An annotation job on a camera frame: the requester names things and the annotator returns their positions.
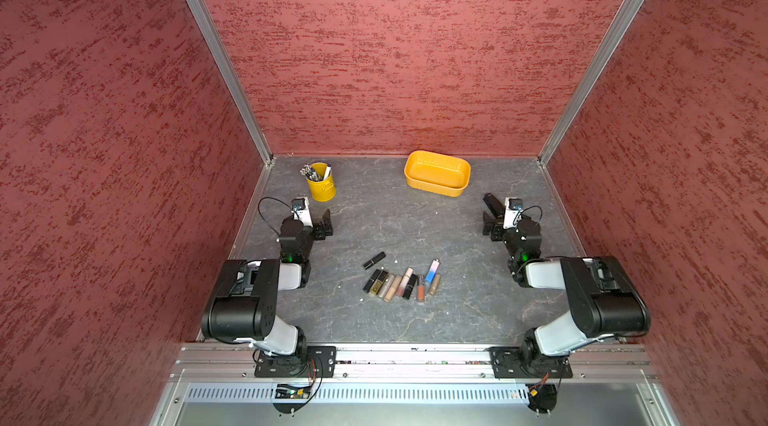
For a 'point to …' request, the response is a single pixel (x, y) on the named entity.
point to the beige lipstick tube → (393, 287)
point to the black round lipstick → (412, 282)
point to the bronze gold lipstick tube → (435, 285)
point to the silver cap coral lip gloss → (421, 293)
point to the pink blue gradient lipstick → (432, 270)
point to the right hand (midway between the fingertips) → (498, 215)
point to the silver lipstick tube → (386, 285)
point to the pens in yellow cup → (311, 173)
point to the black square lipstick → (375, 276)
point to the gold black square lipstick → (382, 275)
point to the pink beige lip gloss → (407, 276)
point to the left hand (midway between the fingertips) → (314, 215)
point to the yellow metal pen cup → (322, 190)
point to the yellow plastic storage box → (437, 173)
